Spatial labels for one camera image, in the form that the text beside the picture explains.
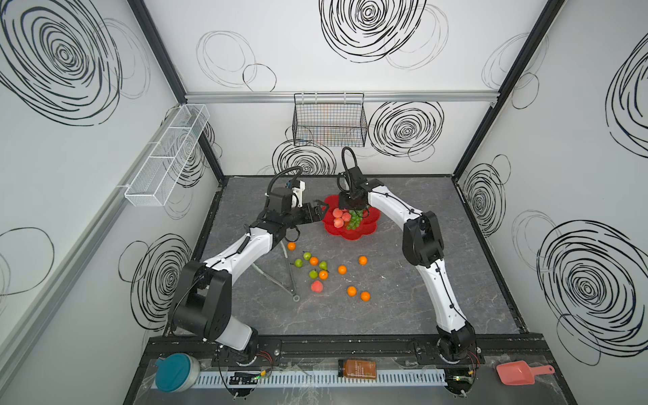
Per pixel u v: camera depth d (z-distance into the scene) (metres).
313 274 0.88
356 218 1.02
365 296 0.83
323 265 0.91
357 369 0.68
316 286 0.84
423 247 0.63
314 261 0.91
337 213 1.01
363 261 0.91
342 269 0.89
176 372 0.63
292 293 0.84
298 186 0.78
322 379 0.64
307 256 0.93
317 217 0.76
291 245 0.94
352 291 0.84
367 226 1.01
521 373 0.70
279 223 0.67
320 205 0.77
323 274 0.87
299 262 0.91
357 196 0.79
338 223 1.01
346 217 1.02
